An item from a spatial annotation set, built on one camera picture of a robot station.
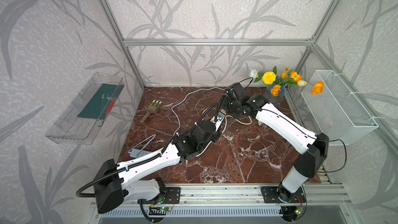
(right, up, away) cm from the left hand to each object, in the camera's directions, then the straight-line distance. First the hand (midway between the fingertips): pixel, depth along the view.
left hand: (217, 121), depth 75 cm
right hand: (+1, +8, +4) cm, 9 cm away
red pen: (-49, +7, -6) cm, 50 cm away
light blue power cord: (-36, -10, +14) cm, 40 cm away
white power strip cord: (+5, -8, +19) cm, 21 cm away
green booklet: (-53, +8, -7) cm, 55 cm away
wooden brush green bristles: (-44, +5, +30) cm, 54 cm away
